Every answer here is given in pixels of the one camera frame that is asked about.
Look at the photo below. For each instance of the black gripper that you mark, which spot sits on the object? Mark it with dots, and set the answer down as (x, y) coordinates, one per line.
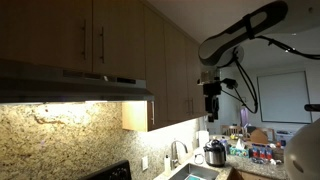
(212, 89)

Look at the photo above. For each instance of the stainless steel range hood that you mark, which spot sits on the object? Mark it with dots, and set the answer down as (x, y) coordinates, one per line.
(66, 88)

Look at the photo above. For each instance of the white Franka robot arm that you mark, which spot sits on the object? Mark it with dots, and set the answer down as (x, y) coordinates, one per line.
(233, 33)

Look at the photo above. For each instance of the recessed ceiling light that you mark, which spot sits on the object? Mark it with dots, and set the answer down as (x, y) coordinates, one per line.
(286, 50)

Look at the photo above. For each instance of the black stove control panel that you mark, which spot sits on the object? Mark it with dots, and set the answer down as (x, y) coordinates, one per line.
(110, 171)

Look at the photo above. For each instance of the wooden slatted chair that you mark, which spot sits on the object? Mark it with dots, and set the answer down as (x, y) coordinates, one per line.
(233, 130)

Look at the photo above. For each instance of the white paper towel roll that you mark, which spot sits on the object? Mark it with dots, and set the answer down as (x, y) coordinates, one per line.
(203, 138)

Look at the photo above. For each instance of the purple hanging cloth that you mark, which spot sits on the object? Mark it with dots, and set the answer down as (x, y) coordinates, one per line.
(244, 116)

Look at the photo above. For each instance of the small dark bottle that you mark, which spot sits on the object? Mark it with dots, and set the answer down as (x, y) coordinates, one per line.
(225, 145)

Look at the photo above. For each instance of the steel electric pressure cooker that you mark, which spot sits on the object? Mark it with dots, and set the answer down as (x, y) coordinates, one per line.
(215, 155)

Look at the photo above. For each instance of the green tissue box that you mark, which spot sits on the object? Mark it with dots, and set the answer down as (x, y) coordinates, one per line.
(238, 152)

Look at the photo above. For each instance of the wooden solid-back chair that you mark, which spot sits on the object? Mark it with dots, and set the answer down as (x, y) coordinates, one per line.
(259, 136)

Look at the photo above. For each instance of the chrome kitchen faucet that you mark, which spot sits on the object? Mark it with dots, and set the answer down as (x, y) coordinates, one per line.
(174, 155)

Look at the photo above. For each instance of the colourful snack packages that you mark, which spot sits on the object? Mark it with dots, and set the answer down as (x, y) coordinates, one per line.
(261, 152)

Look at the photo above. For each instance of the stainless steel sink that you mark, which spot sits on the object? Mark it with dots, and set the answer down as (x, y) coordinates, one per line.
(193, 171)

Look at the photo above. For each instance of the white projection screen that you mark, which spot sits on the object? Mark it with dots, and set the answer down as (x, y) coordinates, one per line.
(283, 96)

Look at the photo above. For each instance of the white soap bottle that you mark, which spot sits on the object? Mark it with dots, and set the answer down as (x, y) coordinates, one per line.
(167, 165)

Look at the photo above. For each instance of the white box appliance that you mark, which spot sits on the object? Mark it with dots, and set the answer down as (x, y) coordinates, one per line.
(284, 136)

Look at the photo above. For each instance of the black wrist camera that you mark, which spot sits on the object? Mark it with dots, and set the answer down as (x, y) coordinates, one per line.
(230, 83)

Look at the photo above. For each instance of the tall wooden wall cabinet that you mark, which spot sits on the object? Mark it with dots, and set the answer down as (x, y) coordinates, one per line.
(156, 66)

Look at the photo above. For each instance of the white wall outlet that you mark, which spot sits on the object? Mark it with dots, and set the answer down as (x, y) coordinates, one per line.
(145, 163)

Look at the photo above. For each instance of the black mount knob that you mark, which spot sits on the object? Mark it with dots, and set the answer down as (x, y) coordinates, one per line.
(311, 107)

